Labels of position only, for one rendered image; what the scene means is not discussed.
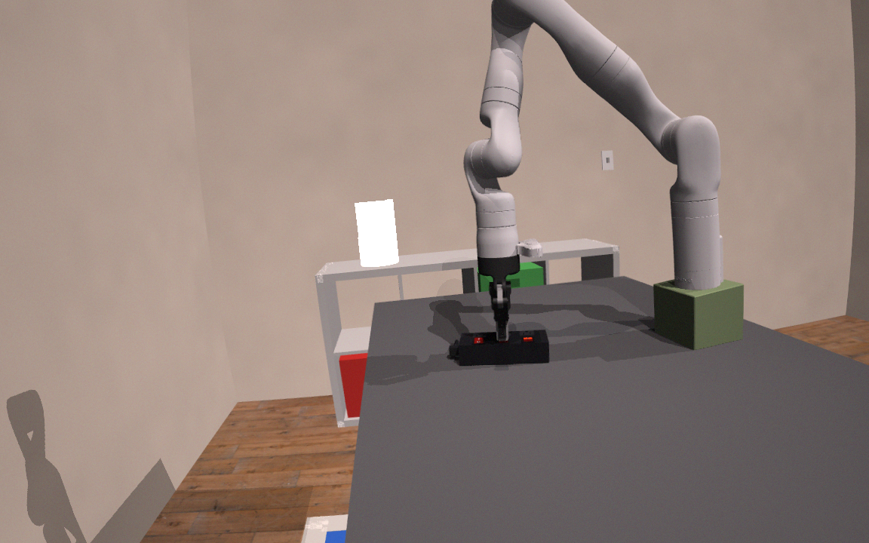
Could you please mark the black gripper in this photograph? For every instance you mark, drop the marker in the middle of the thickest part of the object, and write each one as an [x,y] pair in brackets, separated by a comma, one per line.
[498,269]

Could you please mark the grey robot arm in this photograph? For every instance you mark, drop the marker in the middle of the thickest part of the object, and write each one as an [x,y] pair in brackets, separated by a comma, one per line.
[692,143]

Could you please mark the dark grey power strip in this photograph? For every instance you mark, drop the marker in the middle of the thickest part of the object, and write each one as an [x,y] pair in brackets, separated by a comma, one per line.
[522,347]

